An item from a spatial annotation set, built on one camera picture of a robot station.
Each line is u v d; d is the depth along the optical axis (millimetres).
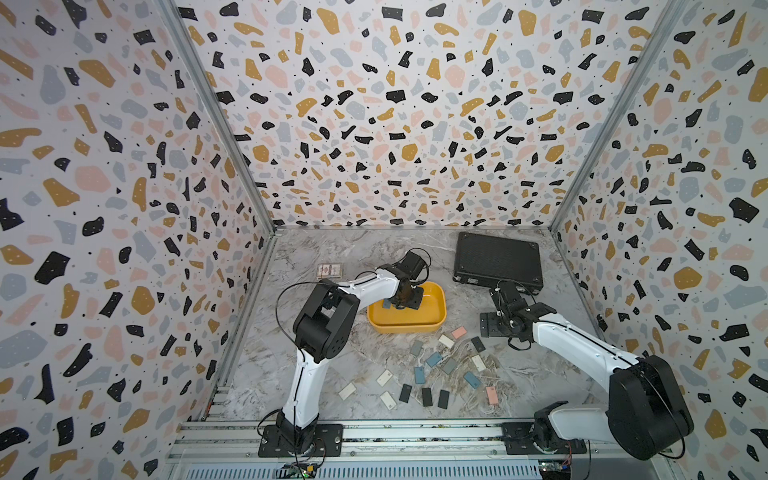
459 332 925
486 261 1089
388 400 799
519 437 735
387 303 971
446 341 916
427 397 814
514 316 652
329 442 734
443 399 802
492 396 814
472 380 837
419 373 855
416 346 901
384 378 835
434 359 876
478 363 872
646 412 419
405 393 816
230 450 735
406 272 789
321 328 544
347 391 814
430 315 971
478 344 900
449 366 862
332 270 1061
